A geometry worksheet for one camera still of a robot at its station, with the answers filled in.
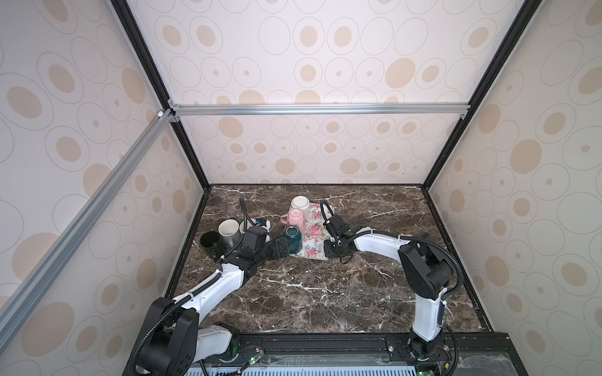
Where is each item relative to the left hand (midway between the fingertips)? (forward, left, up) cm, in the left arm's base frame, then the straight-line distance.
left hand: (287, 240), depth 86 cm
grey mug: (+6, +23, -2) cm, 24 cm away
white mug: (+22, -5, -5) cm, 23 cm away
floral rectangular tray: (+7, -10, -12) cm, 17 cm away
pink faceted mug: (+12, -2, -2) cm, 12 cm away
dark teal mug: (+3, -2, -2) cm, 5 cm away
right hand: (+2, -17, -12) cm, 21 cm away
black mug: (+5, +33, -10) cm, 35 cm away
